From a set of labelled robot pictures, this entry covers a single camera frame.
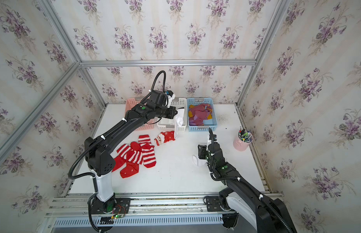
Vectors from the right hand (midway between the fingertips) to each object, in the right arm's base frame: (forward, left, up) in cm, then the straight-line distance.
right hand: (203, 146), depth 85 cm
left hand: (+13, +16, +16) cm, 26 cm away
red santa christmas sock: (+11, +25, -7) cm, 28 cm away
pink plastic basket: (+41, +57, -6) cm, 71 cm away
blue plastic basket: (+17, -1, -6) cm, 19 cm away
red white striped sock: (-1, +38, -7) cm, 39 cm away
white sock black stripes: (-6, +3, -9) cm, 11 cm away
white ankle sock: (+12, +15, +10) cm, 21 cm away
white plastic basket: (+22, +24, -8) cm, 33 cm away
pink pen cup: (+2, -23, -3) cm, 24 cm away
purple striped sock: (+30, +2, -4) cm, 30 cm away
